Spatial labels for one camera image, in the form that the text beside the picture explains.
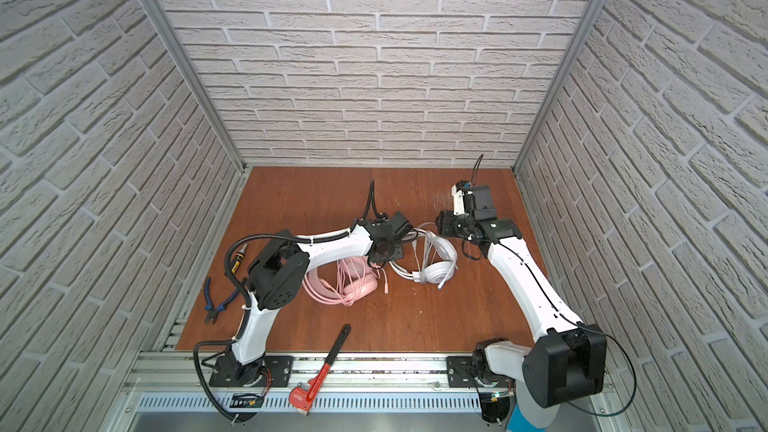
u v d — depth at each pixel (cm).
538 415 68
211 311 83
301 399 69
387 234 73
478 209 60
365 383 74
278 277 52
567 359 39
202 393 70
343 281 85
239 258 92
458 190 73
